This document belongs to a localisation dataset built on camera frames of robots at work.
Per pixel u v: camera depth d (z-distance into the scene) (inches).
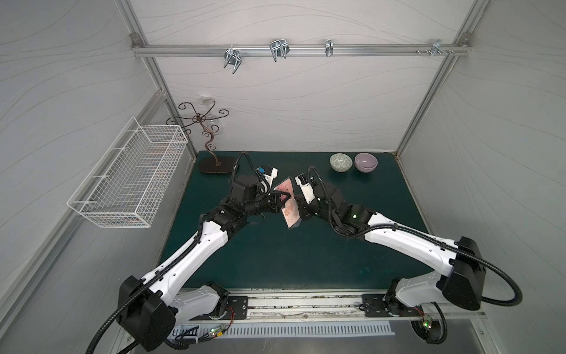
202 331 27.6
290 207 28.8
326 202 20.9
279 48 30.1
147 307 14.7
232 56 29.6
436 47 30.1
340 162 45.3
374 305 28.8
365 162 44.6
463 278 15.4
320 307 29.5
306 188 25.6
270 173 26.3
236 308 29.0
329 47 30.7
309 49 30.6
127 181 27.5
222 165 45.4
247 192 22.4
